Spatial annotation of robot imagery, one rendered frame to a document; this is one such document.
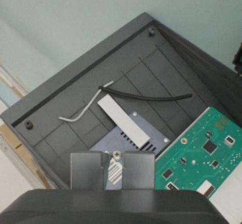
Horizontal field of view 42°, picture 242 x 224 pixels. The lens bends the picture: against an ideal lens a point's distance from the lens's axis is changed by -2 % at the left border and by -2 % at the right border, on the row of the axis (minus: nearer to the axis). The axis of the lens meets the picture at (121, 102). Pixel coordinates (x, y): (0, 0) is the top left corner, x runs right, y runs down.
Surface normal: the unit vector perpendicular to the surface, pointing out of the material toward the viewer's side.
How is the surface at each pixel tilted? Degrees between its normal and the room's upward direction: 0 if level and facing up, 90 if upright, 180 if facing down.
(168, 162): 90
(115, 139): 90
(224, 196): 90
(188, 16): 0
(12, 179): 90
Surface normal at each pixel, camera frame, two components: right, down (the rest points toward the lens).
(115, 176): -0.01, -0.54
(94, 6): -0.71, 0.59
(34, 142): 0.27, -0.25
